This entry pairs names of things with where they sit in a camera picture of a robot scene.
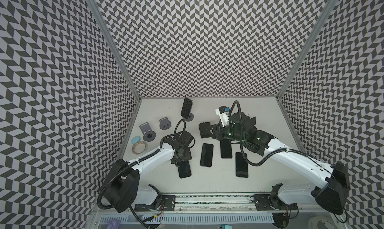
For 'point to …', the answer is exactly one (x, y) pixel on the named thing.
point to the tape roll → (139, 148)
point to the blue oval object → (135, 139)
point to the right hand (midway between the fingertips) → (206, 133)
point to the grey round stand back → (190, 117)
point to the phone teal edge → (187, 108)
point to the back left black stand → (164, 123)
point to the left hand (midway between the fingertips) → (183, 158)
